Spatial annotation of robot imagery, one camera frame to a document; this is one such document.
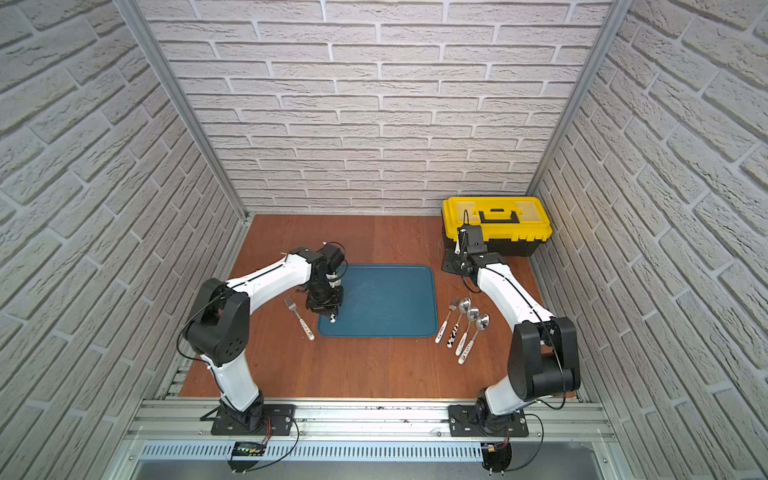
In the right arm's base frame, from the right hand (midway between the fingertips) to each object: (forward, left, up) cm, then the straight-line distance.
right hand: (454, 259), depth 90 cm
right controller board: (-49, -3, -14) cm, 51 cm away
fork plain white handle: (-16, +5, -13) cm, 21 cm away
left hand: (-9, +38, -7) cm, 40 cm away
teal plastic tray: (-5, +22, -15) cm, 27 cm away
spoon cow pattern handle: (-10, -3, -11) cm, 16 cm away
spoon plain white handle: (-16, -7, -12) cm, 21 cm away
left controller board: (-45, +59, -16) cm, 76 cm away
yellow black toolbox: (+12, -22, +1) cm, 25 cm away
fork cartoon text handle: (-15, +47, -12) cm, 50 cm away
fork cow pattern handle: (-14, +38, -7) cm, 41 cm away
